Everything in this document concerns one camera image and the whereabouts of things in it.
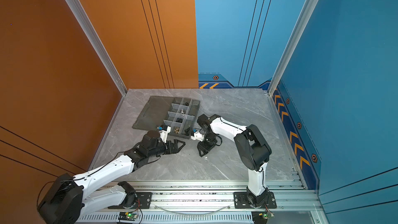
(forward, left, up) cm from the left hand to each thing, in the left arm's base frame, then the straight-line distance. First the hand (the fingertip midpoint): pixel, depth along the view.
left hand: (180, 143), depth 82 cm
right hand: (-2, -12, -8) cm, 14 cm away
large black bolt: (+12, -2, -9) cm, 15 cm away
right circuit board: (-31, -39, -11) cm, 51 cm away
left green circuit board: (-31, +22, -12) cm, 40 cm away
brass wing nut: (+13, +5, -8) cm, 16 cm away
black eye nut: (+21, +4, -9) cm, 23 cm away
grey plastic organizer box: (+25, +5, -8) cm, 27 cm away
